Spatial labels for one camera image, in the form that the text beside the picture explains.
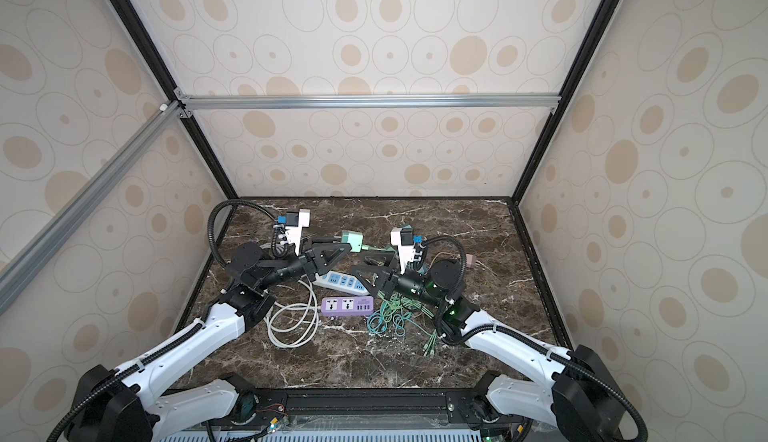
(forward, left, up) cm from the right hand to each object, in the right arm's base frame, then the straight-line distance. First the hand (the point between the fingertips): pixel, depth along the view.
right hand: (358, 268), depth 64 cm
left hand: (+1, +1, +4) cm, 5 cm away
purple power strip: (+5, +7, -29) cm, 30 cm away
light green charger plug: (+4, +1, +5) cm, 6 cm away
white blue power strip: (+13, +9, -29) cm, 33 cm away
